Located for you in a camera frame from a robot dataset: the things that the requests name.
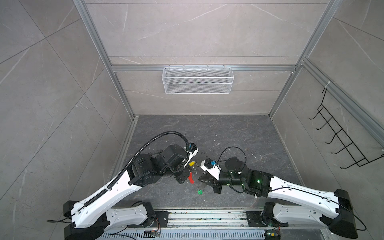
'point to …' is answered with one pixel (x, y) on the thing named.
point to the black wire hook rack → (358, 158)
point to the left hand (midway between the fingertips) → (190, 164)
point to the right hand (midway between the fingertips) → (200, 177)
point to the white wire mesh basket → (197, 80)
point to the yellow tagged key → (192, 163)
